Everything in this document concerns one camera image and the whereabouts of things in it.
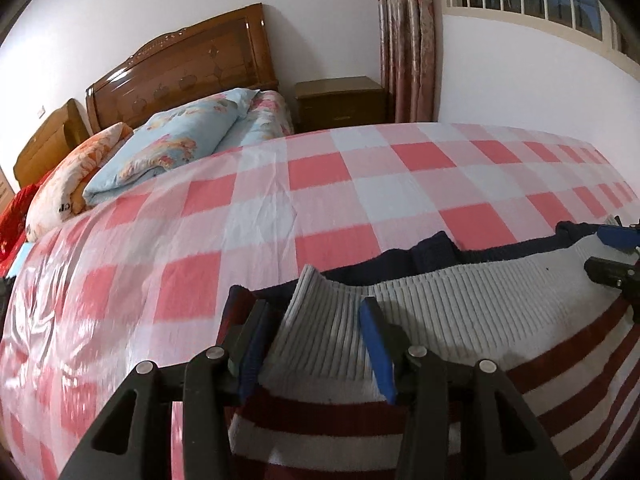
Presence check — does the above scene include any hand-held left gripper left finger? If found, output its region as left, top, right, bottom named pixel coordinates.
left=60, top=299, right=275, bottom=480

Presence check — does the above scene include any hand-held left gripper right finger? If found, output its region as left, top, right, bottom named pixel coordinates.
left=358, top=296, right=571, bottom=480

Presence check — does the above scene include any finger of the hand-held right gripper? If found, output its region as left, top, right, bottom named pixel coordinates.
left=597, top=216, right=640, bottom=252
left=584, top=256, right=640, bottom=292

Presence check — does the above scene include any striped knit sweater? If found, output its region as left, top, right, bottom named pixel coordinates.
left=215, top=220, right=640, bottom=480

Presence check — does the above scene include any pink checkered bed sheet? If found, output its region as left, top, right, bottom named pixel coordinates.
left=0, top=121, right=640, bottom=480

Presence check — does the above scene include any light blue floral pillow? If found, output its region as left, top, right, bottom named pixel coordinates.
left=82, top=87, right=261, bottom=206

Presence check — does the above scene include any orange floral pillow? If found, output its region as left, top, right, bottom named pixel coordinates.
left=25, top=122, right=135, bottom=244

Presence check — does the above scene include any wooden nightstand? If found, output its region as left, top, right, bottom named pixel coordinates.
left=293, top=76, right=390, bottom=134

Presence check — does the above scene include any red folded blanket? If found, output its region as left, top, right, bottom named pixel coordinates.
left=0, top=184, right=42, bottom=277

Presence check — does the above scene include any pink floral curtain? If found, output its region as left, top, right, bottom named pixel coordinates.
left=376, top=0, right=444, bottom=124

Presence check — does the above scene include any small wooden headboard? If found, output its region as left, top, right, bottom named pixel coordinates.
left=12, top=98, right=92, bottom=189

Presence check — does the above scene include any large carved wooden headboard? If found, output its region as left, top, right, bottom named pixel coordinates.
left=85, top=2, right=280, bottom=132

